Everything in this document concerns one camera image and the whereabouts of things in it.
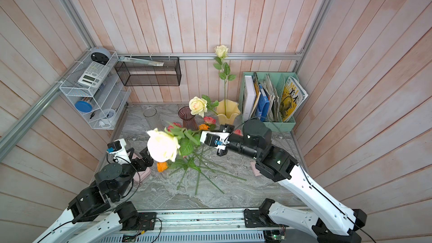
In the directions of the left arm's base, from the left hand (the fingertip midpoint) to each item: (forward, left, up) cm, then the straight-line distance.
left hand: (144, 149), depth 68 cm
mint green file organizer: (+35, -60, -3) cm, 70 cm away
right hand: (+1, -25, +15) cm, 29 cm away
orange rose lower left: (+3, -16, -24) cm, 29 cm away
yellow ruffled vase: (+29, -37, -9) cm, 48 cm away
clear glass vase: (+25, +5, -11) cm, 27 cm away
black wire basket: (+52, +22, -1) cm, 57 cm away
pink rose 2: (+27, -2, -20) cm, 34 cm away
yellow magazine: (+38, -76, -6) cm, 85 cm away
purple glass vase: (+27, -14, -15) cm, 33 cm away
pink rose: (+32, -26, -21) cm, 46 cm away
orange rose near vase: (+30, -22, -25) cm, 45 cm away
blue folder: (+32, -57, -6) cm, 65 cm away
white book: (+34, -48, -1) cm, 59 cm away
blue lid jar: (+19, +32, +5) cm, 38 cm away
